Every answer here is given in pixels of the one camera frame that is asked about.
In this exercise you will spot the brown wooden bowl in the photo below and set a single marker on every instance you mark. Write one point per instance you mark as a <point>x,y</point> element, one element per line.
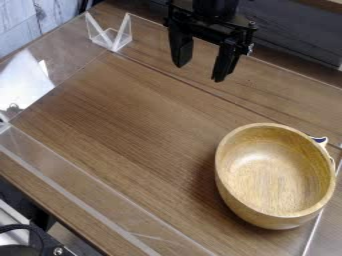
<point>274,174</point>

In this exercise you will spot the clear acrylic front barrier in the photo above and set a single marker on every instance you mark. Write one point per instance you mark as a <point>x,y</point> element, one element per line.
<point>112,222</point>

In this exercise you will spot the black metal table mount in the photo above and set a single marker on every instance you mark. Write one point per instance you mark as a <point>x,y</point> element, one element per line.
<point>29,231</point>

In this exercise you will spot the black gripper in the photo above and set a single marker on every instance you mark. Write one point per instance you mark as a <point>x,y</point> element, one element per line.
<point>212,21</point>

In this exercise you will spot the clear acrylic corner bracket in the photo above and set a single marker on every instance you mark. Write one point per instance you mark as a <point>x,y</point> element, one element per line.
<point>110,38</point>

